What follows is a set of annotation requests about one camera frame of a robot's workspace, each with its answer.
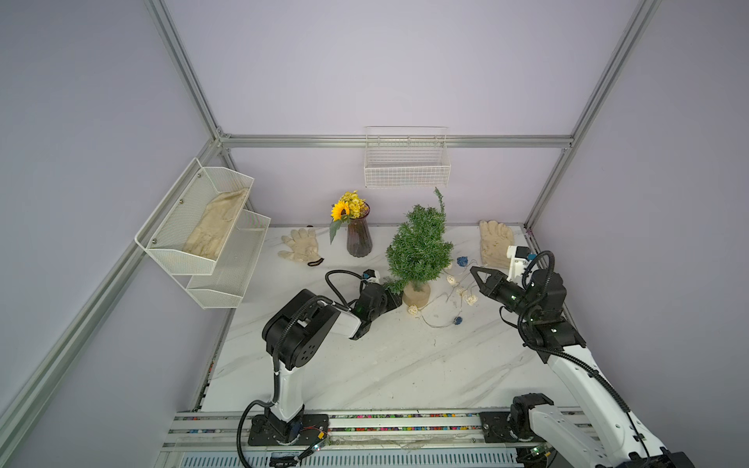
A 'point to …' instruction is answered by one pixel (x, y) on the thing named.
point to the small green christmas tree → (417, 253)
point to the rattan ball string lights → (447, 309)
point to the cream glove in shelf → (212, 234)
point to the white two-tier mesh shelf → (219, 284)
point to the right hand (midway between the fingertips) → (472, 273)
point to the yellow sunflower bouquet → (349, 206)
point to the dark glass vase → (359, 240)
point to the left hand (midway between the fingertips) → (399, 295)
